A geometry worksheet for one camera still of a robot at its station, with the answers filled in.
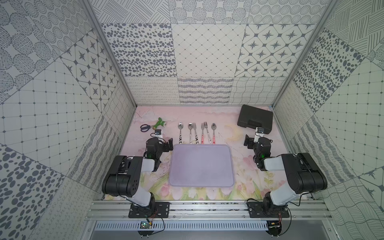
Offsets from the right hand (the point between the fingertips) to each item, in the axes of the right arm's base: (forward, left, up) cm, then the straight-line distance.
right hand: (254, 137), depth 95 cm
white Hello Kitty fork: (+12, +31, -5) cm, 34 cm away
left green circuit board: (-47, +62, -7) cm, 78 cm away
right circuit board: (-46, -2, -9) cm, 47 cm away
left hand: (-2, +59, +2) cm, 59 cm away
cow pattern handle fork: (+11, +39, -5) cm, 41 cm away
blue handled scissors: (+10, +76, -4) cm, 77 cm away
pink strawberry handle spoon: (+11, +26, -5) cm, 28 cm away
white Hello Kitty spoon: (+11, +43, -4) cm, 44 cm away
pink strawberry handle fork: (+2, +34, -5) cm, 34 cm away
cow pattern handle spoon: (+12, +50, -4) cm, 51 cm away
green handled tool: (+13, +66, -2) cm, 67 cm away
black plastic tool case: (+19, -4, -3) cm, 20 cm away
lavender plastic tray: (-17, +34, -7) cm, 39 cm away
